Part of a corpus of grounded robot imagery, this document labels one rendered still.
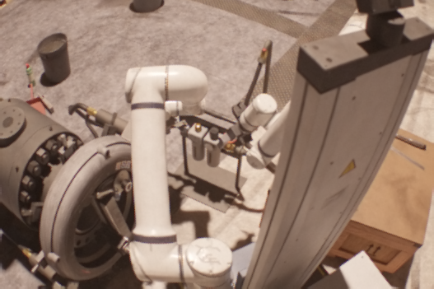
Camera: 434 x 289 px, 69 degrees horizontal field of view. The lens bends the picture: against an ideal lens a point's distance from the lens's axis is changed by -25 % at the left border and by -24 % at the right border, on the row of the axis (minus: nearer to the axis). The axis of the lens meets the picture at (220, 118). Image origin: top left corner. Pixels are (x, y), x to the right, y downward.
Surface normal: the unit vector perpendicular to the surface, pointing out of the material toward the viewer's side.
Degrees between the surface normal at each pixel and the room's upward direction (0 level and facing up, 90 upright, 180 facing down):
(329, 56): 0
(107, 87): 0
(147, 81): 36
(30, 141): 1
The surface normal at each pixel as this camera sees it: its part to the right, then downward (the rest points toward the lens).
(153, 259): 0.05, -0.14
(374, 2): 0.43, 0.23
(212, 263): 0.17, -0.63
